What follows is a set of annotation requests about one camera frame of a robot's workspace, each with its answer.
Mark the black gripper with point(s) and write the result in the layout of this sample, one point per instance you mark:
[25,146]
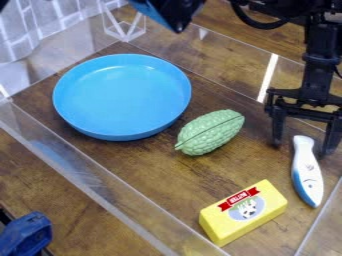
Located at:
[288,103]

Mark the white and blue toy fish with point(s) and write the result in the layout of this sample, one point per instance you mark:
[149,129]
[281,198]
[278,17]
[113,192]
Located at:
[306,174]

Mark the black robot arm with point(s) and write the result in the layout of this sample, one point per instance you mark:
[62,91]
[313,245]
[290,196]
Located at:
[269,14]

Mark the blue round plastic tray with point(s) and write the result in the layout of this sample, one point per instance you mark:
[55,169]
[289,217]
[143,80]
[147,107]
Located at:
[122,97]

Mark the green bitter gourd toy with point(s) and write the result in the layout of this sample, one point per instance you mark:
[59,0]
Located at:
[209,132]

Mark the yellow butter block toy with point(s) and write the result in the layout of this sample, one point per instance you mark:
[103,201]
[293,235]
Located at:
[244,211]

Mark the white grid cloth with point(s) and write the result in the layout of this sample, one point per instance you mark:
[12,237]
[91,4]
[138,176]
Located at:
[31,20]

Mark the blue clamp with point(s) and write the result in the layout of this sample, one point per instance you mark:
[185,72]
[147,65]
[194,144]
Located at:
[27,235]

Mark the clear acrylic enclosure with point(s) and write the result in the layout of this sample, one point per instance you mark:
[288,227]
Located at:
[126,198]

